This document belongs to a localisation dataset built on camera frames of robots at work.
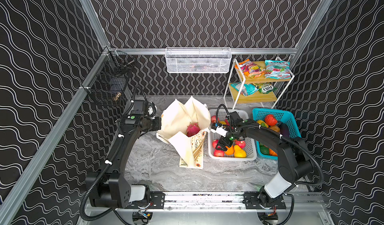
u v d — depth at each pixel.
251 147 0.84
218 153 0.85
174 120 0.88
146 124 0.60
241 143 0.90
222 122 0.95
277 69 0.84
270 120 0.95
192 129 0.91
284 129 0.96
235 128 0.67
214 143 0.88
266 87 1.00
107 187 0.39
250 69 0.84
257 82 1.03
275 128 0.95
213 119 1.00
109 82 0.92
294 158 0.46
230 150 0.86
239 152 0.85
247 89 1.00
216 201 0.76
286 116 0.99
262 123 0.98
